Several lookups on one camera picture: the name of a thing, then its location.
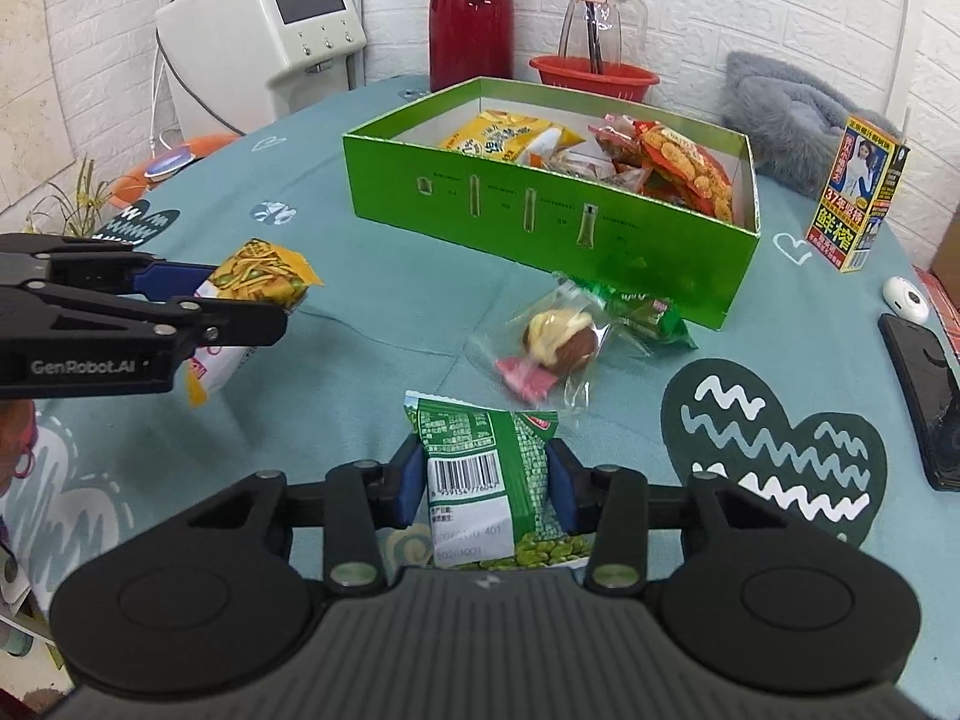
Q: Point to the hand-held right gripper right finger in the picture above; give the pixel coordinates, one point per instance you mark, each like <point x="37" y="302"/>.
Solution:
<point x="564" y="489"/>

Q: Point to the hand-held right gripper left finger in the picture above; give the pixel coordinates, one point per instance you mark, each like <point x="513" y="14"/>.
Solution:
<point x="409" y="481"/>

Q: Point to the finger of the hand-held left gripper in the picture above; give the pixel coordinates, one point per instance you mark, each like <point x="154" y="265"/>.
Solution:
<point x="240" y="322"/>
<point x="172" y="274"/>

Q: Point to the yellow-green stick snack packet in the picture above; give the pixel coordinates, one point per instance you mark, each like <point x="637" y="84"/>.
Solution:
<point x="255" y="274"/>

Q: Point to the green pea snack packet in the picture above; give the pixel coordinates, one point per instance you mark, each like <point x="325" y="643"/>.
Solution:
<point x="487" y="465"/>

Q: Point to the green cardboard box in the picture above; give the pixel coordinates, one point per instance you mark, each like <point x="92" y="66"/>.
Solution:
<point x="487" y="217"/>

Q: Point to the large yellow snack packet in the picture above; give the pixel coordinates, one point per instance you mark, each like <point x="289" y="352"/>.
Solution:
<point x="502" y="136"/>

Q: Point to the orange cracker snack packet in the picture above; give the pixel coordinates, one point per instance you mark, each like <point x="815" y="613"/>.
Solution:
<point x="690" y="169"/>

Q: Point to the pile of snack packets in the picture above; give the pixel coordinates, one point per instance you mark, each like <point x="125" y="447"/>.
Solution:
<point x="611" y="139"/>

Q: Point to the blue-white round lid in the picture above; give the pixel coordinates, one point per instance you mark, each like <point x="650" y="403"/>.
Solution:
<point x="171" y="165"/>

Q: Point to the green leafy plant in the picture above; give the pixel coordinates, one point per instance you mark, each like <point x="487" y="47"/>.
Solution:
<point x="79" y="199"/>

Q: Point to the orange plastic stool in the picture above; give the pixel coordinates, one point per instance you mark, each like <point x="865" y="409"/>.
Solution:
<point x="217" y="144"/>

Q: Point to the teal printed tablecloth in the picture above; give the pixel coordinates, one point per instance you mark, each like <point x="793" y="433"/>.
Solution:
<point x="375" y="255"/>

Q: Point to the clear brown bun snack packet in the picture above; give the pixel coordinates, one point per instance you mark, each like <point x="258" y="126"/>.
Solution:
<point x="559" y="334"/>

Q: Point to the dark green snack packet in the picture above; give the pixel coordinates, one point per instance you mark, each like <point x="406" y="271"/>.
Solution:
<point x="645" y="315"/>

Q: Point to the white machine with screen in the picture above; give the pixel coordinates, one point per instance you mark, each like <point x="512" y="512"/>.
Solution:
<point x="225" y="37"/>

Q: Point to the black smartphone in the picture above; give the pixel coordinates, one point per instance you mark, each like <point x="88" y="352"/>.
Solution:
<point x="926" y="405"/>

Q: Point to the red thermos jug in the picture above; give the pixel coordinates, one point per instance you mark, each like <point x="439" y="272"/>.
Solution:
<point x="472" y="22"/>

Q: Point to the white round device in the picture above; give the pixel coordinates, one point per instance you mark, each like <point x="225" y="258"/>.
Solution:
<point x="905" y="300"/>

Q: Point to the red plastic basin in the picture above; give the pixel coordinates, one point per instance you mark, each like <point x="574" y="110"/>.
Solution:
<point x="600" y="86"/>

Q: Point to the yellow juice carton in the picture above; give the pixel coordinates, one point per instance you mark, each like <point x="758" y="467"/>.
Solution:
<point x="855" y="202"/>

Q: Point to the grey fluffy cloth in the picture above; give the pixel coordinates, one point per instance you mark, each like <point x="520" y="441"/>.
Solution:
<point x="787" y="120"/>

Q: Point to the brown cardboard box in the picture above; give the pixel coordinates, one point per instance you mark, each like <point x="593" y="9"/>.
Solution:
<point x="949" y="255"/>

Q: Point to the black straw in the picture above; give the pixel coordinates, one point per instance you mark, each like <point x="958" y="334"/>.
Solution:
<point x="592" y="30"/>

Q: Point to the glass pitcher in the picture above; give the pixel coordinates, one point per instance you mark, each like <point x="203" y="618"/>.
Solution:
<point x="624" y="30"/>

